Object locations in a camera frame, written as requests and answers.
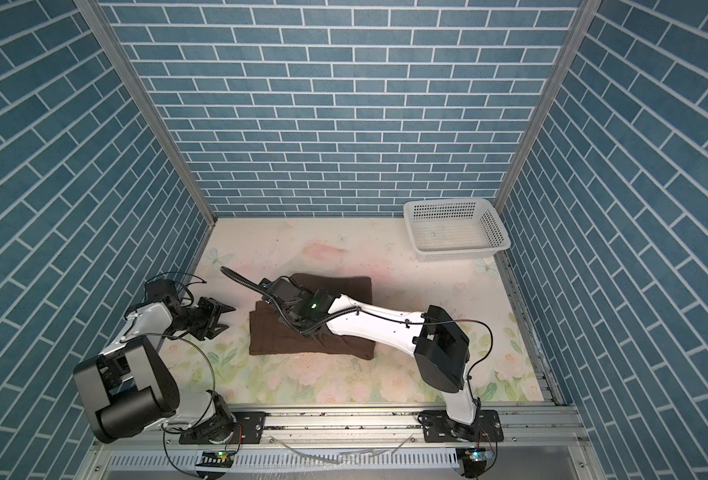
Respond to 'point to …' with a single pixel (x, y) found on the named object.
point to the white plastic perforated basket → (453, 230)
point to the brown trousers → (270, 335)
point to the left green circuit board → (222, 458)
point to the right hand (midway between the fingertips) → (290, 301)
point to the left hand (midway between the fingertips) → (231, 310)
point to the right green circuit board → (479, 455)
